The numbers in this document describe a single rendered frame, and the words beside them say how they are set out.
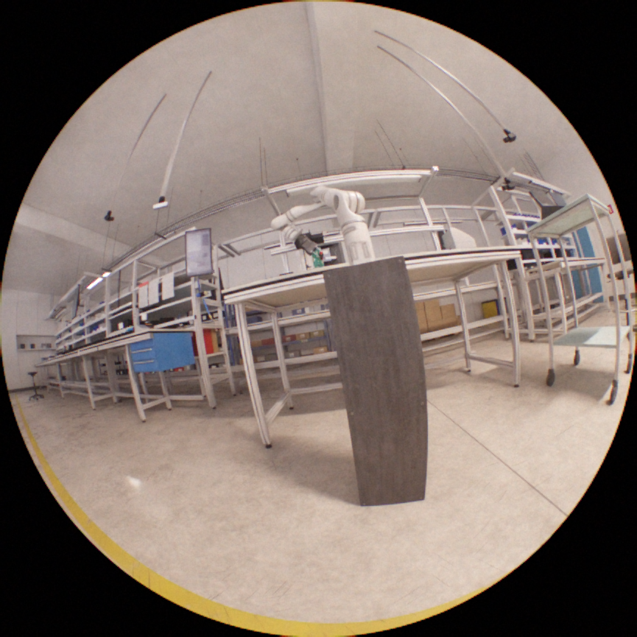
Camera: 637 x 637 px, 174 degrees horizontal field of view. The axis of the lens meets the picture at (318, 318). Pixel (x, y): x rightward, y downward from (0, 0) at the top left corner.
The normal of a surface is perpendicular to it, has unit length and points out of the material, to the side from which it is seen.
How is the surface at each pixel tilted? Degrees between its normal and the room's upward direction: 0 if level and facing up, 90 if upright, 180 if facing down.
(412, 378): 90
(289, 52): 180
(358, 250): 90
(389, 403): 90
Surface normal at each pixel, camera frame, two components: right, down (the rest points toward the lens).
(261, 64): 0.17, 0.98
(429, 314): -0.09, -0.04
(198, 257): 0.36, 0.07
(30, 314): 0.98, -0.18
